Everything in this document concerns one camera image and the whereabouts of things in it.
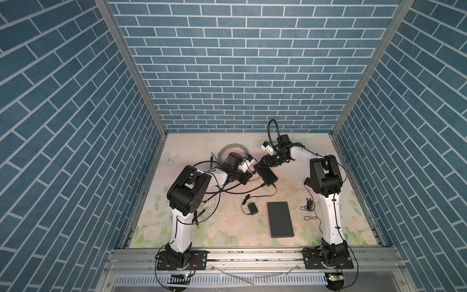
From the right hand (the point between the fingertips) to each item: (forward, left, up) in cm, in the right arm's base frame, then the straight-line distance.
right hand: (260, 163), depth 103 cm
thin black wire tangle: (-22, -25, -2) cm, 34 cm away
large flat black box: (-31, -9, +1) cm, 33 cm away
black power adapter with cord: (-25, +4, -1) cm, 26 cm away
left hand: (-7, +5, -1) cm, 9 cm away
